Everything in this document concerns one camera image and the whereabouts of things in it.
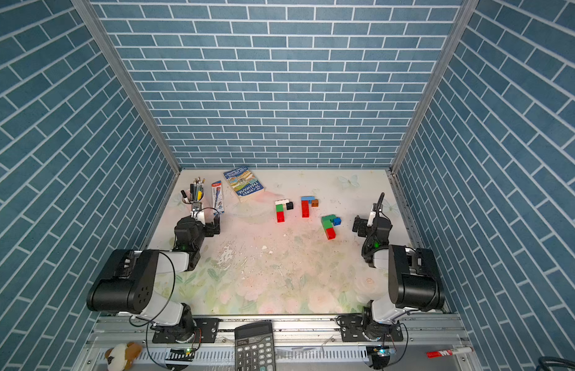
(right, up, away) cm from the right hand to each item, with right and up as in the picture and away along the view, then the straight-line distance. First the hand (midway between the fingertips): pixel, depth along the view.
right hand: (372, 218), depth 95 cm
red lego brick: (-17, -7, +1) cm, 18 cm away
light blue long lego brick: (-26, +8, +12) cm, 30 cm away
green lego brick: (-40, +3, +9) cm, 41 cm away
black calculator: (-44, -36, -26) cm, 63 cm away
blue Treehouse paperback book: (-58, +15, +17) cm, 62 cm away
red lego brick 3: (-28, +5, +7) cm, 29 cm away
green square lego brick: (-18, -3, +4) cm, 19 cm away
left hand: (-67, +2, -2) cm, 67 cm away
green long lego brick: (-17, 0, +6) cm, 18 cm away
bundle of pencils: (-73, +12, -2) cm, 74 cm away
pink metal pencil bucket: (-79, +4, +4) cm, 79 cm away
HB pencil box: (-69, +8, +13) cm, 71 cm away
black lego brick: (-35, +4, +10) cm, 37 cm away
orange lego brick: (-23, +6, +10) cm, 26 cm away
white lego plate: (-38, +6, +10) cm, 40 cm away
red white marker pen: (+11, -38, -25) cm, 47 cm away
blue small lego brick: (-14, -2, +4) cm, 15 cm away
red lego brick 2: (-39, 0, +6) cm, 39 cm away
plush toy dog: (-83, -37, -28) cm, 95 cm away
